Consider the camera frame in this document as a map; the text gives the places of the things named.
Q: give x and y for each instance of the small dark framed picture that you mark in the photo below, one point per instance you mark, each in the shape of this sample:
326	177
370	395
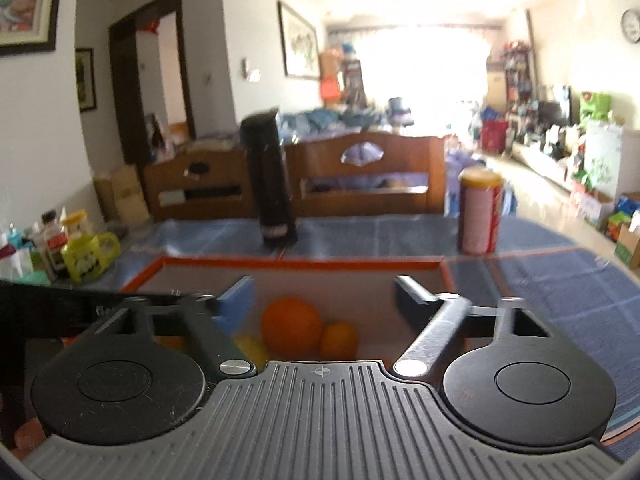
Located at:
85	84

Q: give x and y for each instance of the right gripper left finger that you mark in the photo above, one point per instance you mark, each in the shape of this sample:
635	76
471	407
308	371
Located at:
211	321

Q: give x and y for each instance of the yellow-green mug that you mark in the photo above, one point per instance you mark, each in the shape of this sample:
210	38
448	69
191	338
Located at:
87	257

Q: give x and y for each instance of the black thermos bottle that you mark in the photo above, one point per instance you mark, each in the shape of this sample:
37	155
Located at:
265	163

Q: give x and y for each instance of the yellow-green lemon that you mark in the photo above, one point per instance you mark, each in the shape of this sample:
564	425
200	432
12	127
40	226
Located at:
253	348

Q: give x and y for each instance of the orange cardboard box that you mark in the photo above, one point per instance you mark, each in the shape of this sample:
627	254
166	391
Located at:
130	377

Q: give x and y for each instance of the small orange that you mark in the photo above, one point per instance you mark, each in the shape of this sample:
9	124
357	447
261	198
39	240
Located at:
339	342

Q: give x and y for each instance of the framed fruit painting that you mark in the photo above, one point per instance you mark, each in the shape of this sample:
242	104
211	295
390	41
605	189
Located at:
28	26

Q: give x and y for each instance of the wooden chair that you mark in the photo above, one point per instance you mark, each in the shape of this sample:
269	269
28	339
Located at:
202	185
367	174

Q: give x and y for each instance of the wooden chair far middle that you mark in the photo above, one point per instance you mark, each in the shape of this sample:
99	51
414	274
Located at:
367	174

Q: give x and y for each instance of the large orange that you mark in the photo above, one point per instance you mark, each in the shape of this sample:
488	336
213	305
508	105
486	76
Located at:
291	328

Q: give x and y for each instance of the framed flower painting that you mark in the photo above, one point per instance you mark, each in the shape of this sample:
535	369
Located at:
299	44

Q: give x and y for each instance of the round wall clock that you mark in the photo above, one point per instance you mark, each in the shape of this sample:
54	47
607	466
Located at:
630	25

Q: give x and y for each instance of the pink canister yellow lid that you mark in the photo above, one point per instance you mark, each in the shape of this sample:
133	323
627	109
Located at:
480	211

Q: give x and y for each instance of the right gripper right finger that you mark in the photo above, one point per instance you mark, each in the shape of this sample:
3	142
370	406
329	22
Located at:
437	320

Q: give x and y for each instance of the wooden chair far left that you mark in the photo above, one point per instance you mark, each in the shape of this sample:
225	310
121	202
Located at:
202	185

